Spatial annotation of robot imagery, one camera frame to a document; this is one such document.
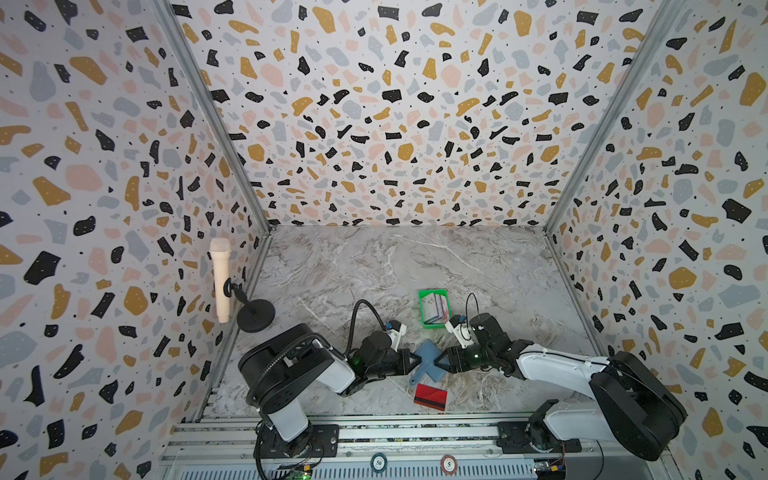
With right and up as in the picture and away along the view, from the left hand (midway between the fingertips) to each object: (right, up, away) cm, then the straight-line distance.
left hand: (430, 362), depth 84 cm
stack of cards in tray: (+2, +13, +11) cm, 17 cm away
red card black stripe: (0, -9, -2) cm, 9 cm away
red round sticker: (+3, -20, -13) cm, 24 cm away
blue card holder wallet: (0, +2, +4) cm, 4 cm away
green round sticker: (-14, -19, -13) cm, 27 cm away
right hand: (+5, 0, +1) cm, 5 cm away
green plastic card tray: (-1, +17, +16) cm, 23 cm away
